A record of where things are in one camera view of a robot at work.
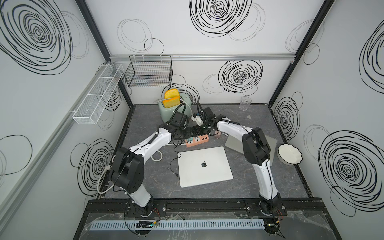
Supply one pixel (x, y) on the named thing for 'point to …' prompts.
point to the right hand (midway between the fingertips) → (194, 134)
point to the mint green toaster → (166, 112)
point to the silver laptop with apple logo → (203, 166)
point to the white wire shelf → (90, 111)
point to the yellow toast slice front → (171, 102)
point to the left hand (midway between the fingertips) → (188, 133)
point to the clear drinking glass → (245, 103)
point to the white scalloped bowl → (289, 154)
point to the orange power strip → (197, 140)
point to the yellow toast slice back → (171, 93)
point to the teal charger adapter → (190, 140)
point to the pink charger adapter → (218, 135)
